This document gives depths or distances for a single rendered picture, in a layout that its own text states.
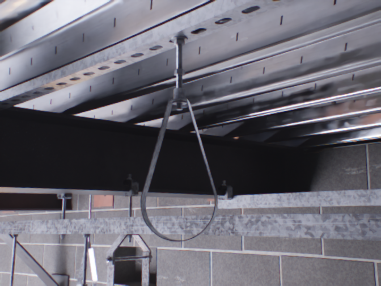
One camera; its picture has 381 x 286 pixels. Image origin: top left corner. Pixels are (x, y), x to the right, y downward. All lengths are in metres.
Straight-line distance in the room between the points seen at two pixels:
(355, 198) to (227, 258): 1.03
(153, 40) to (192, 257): 1.90
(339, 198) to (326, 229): 0.64
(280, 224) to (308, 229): 0.06
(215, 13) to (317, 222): 0.42
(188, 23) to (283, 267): 1.61
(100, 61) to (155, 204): 1.97
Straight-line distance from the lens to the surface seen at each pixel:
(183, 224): 1.24
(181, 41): 0.84
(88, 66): 1.02
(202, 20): 0.78
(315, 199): 1.67
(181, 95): 0.82
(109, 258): 1.59
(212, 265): 2.58
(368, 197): 1.58
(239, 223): 1.12
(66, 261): 3.66
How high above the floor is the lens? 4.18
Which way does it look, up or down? 8 degrees up
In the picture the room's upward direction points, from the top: straight up
